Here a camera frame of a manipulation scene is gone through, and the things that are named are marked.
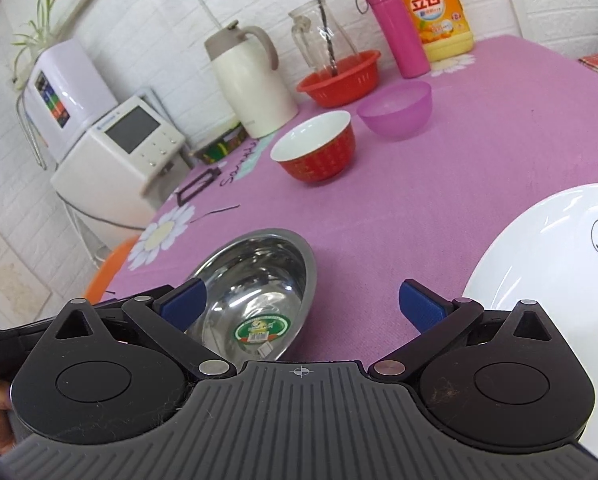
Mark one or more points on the purple plastic bowl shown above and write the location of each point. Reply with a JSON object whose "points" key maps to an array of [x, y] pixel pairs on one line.
{"points": [[398, 111]]}

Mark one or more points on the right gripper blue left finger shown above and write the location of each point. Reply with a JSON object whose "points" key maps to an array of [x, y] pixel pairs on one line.
{"points": [[183, 305]]}

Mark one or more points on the glass pitcher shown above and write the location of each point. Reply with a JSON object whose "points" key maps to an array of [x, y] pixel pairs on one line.
{"points": [[309, 39]]}

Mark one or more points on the yellow detergent bottle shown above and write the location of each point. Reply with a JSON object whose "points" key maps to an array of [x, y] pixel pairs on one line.
{"points": [[442, 27]]}

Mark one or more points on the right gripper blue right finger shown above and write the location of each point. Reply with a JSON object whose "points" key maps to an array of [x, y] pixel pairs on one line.
{"points": [[421, 306]]}

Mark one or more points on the white floral plate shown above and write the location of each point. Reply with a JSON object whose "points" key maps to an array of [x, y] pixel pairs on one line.
{"points": [[549, 253]]}

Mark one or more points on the purple floral tablecloth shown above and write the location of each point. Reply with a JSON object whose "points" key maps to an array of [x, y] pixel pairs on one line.
{"points": [[516, 124]]}

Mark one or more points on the black stirring stick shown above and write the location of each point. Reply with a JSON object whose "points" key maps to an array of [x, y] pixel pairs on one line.
{"points": [[329, 41]]}

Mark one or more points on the stainless steel bowl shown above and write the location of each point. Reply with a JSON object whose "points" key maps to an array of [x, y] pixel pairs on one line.
{"points": [[260, 289]]}

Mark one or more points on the cream thermos jug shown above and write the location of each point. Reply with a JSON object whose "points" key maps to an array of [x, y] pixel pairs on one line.
{"points": [[246, 65]]}

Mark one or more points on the white countertop appliance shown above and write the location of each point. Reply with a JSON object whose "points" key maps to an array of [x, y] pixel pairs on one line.
{"points": [[121, 171]]}

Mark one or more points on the red ceramic bowl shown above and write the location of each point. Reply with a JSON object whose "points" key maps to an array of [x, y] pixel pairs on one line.
{"points": [[317, 149]]}

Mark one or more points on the green potted plant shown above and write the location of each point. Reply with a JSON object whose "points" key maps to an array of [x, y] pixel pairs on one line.
{"points": [[30, 44]]}

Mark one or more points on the red plastic basket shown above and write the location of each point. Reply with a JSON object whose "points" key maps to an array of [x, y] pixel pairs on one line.
{"points": [[358, 75]]}

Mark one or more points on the pink thermos bottle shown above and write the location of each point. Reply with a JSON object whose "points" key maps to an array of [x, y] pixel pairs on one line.
{"points": [[401, 36]]}

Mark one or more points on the orange plastic basin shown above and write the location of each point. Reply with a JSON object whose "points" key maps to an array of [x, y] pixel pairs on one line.
{"points": [[112, 264]]}

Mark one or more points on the white water purifier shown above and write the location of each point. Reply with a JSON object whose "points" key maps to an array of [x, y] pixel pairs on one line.
{"points": [[64, 96]]}

